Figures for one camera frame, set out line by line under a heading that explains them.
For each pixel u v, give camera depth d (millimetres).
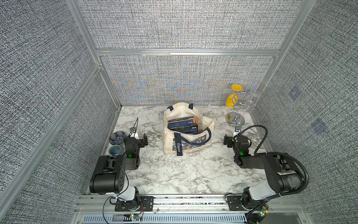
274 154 516
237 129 806
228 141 844
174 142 836
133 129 796
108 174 462
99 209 729
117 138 972
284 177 445
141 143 851
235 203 732
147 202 735
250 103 1022
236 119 1082
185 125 914
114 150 874
